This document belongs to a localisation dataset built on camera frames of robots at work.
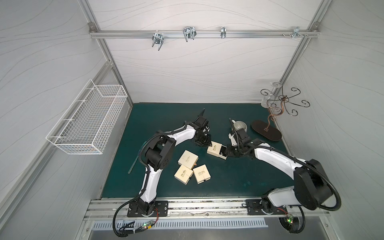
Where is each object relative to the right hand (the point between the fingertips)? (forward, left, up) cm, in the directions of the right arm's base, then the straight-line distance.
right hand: (226, 150), depth 88 cm
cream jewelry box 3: (-13, +15, -2) cm, 20 cm away
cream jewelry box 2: (-14, +25, -2) cm, 29 cm away
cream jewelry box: (-5, +23, -3) cm, 24 cm away
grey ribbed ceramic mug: (+22, -11, -3) cm, 25 cm away
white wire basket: (-3, +69, +27) cm, 74 cm away
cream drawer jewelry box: (+1, +5, -2) cm, 6 cm away
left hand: (+4, +9, -3) cm, 11 cm away
